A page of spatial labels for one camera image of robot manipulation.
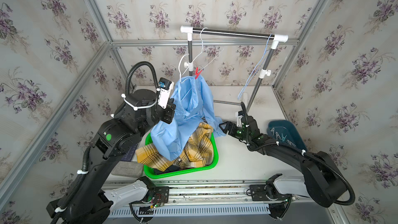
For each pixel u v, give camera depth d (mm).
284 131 959
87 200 341
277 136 928
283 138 913
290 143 901
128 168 782
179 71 520
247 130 661
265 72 722
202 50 688
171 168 762
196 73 705
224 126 783
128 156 839
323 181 415
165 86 448
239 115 798
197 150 747
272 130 952
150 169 736
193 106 676
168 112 485
